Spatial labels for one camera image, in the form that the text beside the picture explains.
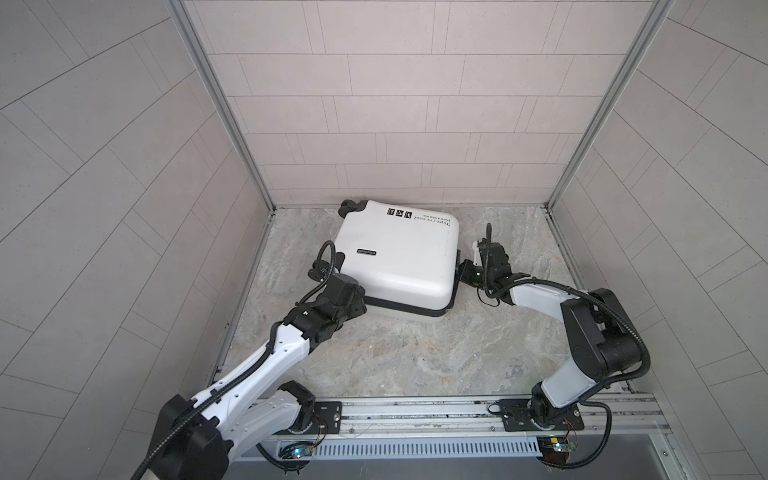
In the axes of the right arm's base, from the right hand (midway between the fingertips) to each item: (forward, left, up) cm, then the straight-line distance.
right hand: (451, 269), depth 93 cm
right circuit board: (-46, -16, -6) cm, 49 cm away
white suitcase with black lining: (-5, +15, +14) cm, 21 cm away
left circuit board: (-43, +42, -1) cm, 60 cm away
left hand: (-11, +27, +6) cm, 29 cm away
